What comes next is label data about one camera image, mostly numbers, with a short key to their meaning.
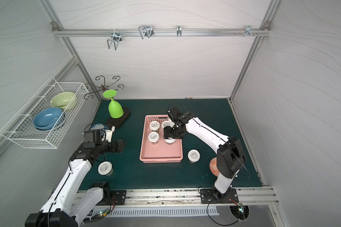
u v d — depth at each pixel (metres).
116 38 0.79
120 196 0.73
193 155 0.82
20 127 0.57
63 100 0.73
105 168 0.78
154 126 0.96
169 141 0.80
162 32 0.78
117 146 0.72
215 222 0.65
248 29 0.76
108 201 0.70
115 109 0.83
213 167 0.83
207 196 0.73
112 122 1.05
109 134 0.72
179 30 0.79
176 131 0.70
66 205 0.41
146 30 0.76
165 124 0.96
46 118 0.64
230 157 0.45
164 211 0.70
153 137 0.90
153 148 0.91
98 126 0.98
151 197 0.75
